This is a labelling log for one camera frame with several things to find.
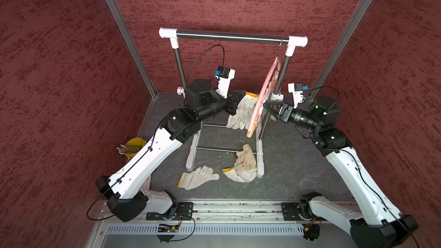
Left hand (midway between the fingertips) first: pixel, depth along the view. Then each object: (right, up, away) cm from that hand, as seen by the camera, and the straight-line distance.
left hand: (243, 96), depth 58 cm
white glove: (+3, -38, +25) cm, 46 cm away
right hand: (+8, -5, +5) cm, 11 cm away
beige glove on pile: (+4, -30, +27) cm, 40 cm away
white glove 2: (-19, -38, +25) cm, 49 cm away
